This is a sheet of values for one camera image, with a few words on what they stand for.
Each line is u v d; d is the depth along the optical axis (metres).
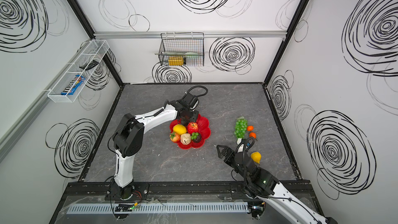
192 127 0.89
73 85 0.71
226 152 0.70
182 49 0.99
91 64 0.80
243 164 0.56
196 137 0.86
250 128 0.93
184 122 0.91
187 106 0.73
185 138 0.84
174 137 0.84
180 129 0.90
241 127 0.91
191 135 0.88
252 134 0.92
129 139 0.51
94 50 0.91
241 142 0.72
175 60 0.88
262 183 0.57
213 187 0.76
